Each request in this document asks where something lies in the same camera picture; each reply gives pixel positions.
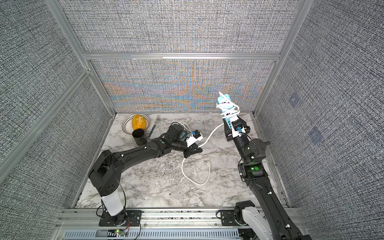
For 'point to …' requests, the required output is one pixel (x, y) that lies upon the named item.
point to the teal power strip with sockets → (183, 134)
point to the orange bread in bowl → (138, 122)
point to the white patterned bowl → (127, 125)
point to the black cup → (139, 137)
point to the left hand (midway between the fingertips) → (203, 148)
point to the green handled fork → (157, 118)
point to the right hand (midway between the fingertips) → (233, 112)
